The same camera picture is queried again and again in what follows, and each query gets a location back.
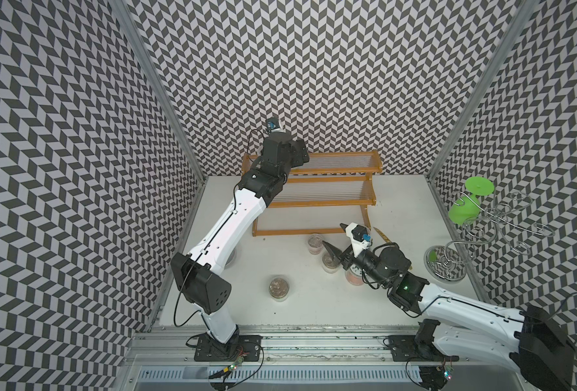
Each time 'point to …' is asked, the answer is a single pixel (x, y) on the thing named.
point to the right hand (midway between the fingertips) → (333, 236)
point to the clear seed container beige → (330, 265)
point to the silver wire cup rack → (449, 260)
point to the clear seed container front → (279, 289)
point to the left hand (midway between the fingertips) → (291, 146)
